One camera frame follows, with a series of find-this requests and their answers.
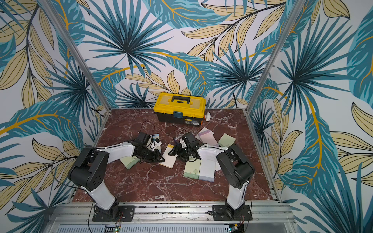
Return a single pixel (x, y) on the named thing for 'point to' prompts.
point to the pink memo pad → (207, 137)
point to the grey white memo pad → (207, 170)
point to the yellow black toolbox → (180, 108)
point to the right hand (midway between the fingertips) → (171, 155)
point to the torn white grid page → (217, 167)
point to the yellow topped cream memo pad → (169, 160)
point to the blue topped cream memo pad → (155, 143)
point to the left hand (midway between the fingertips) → (163, 161)
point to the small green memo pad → (129, 162)
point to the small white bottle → (208, 116)
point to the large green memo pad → (192, 169)
